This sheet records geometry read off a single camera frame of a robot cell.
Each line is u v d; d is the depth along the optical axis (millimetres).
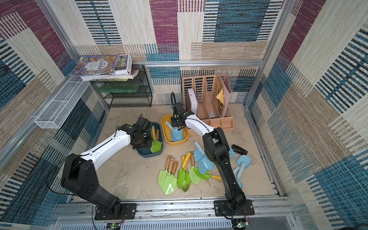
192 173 851
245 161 887
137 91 961
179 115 788
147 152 920
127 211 732
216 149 598
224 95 916
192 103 923
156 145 962
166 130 1045
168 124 1049
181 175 827
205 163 875
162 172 852
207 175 849
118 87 945
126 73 810
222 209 729
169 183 814
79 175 437
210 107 1191
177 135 985
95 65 812
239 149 916
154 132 999
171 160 871
